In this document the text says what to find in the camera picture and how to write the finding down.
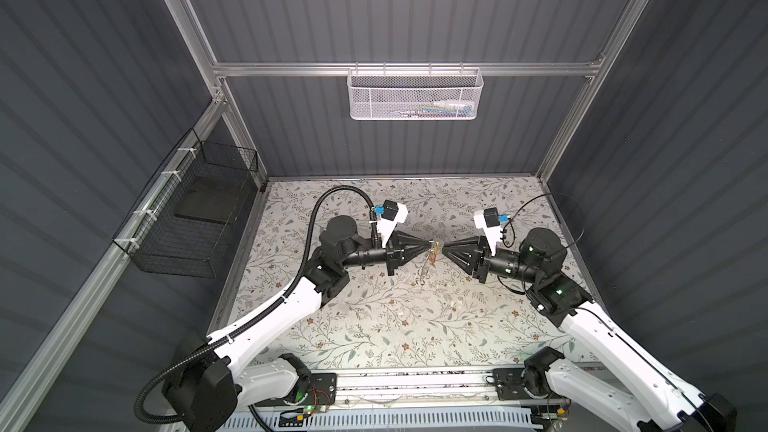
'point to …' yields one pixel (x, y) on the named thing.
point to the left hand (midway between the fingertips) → (431, 246)
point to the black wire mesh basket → (186, 224)
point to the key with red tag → (432, 256)
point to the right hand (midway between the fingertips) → (448, 254)
